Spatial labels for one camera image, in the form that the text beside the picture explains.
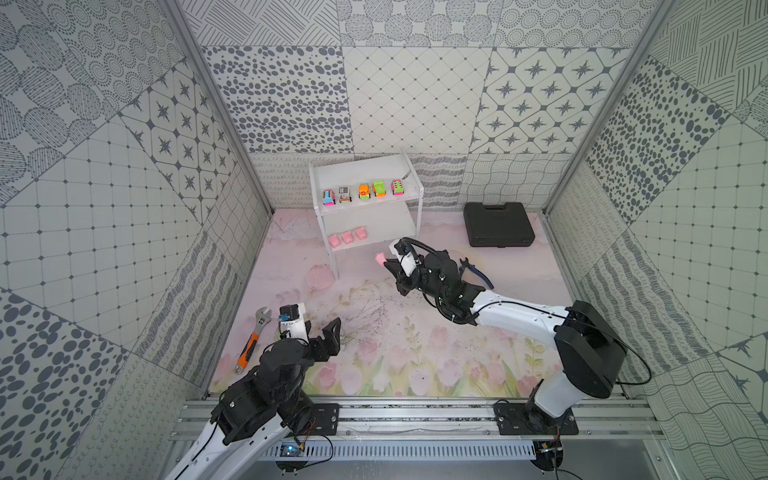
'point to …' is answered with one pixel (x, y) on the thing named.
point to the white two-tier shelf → (384, 219)
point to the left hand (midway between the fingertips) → (332, 324)
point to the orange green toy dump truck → (379, 189)
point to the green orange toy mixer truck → (364, 192)
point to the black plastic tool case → (496, 226)
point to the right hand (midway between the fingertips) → (388, 263)
